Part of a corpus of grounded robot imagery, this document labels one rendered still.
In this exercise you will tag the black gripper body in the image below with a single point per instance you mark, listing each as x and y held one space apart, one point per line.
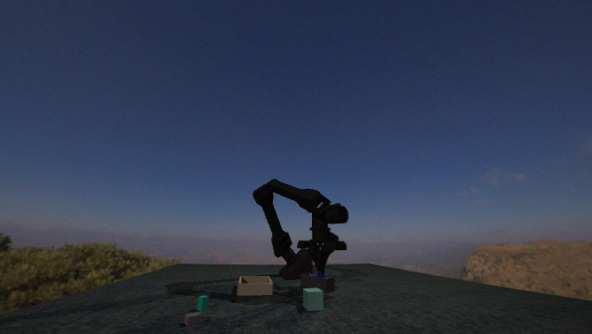
320 235

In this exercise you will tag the small teal block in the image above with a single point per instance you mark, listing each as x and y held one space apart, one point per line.
202 303

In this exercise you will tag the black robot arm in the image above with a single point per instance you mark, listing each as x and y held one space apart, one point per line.
308 199

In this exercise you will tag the brown shallow tray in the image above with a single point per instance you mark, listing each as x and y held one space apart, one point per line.
254 286

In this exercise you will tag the teal cube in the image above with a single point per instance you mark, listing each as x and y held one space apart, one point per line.
313 299

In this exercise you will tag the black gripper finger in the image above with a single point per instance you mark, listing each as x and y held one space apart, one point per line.
323 258
314 256

